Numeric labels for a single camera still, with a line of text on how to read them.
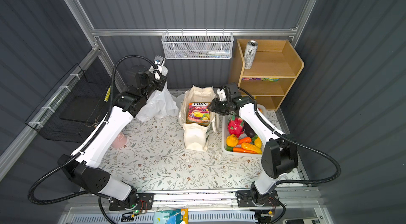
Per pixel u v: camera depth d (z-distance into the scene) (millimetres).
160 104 809
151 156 885
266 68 885
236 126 892
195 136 798
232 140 846
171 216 695
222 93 789
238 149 852
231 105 611
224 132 877
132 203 658
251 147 866
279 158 446
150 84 599
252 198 732
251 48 771
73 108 754
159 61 585
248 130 917
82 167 399
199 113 863
